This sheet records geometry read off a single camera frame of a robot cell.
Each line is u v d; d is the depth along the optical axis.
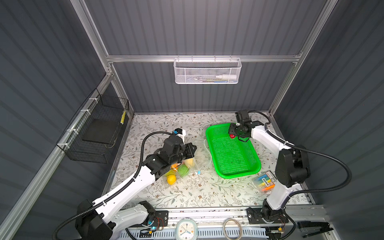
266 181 0.83
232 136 0.91
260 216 0.74
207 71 1.18
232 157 0.95
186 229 0.69
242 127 0.68
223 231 0.71
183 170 0.83
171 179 0.83
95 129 0.77
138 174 0.48
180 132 0.67
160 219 0.72
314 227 0.70
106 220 0.40
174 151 0.57
